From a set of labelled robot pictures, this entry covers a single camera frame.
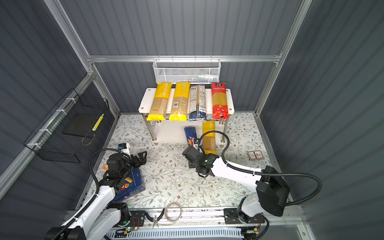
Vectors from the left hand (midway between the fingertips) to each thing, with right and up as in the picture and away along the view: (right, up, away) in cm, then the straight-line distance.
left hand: (139, 153), depth 85 cm
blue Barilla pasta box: (-1, -16, -6) cm, 17 cm away
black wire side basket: (-32, +12, -13) cm, 37 cm away
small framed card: (+71, -3, +10) cm, 72 cm away
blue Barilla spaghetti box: (+30, +10, +5) cm, 32 cm away
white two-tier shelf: (+18, +23, -10) cm, 31 cm away
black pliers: (+12, -31, -11) cm, 35 cm away
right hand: (+32, -2, -1) cm, 32 cm away
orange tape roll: (-23, -9, +7) cm, 26 cm away
